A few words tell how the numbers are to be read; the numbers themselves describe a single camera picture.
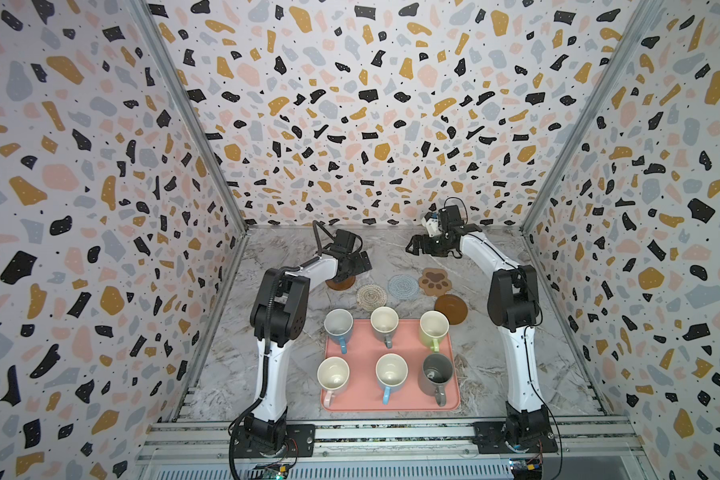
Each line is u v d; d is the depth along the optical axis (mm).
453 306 981
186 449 722
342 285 1040
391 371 835
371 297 1002
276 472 701
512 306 633
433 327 894
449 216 874
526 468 716
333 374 814
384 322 900
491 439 739
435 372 830
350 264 947
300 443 734
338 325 900
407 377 746
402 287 1032
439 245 923
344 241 849
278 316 573
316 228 830
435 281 1061
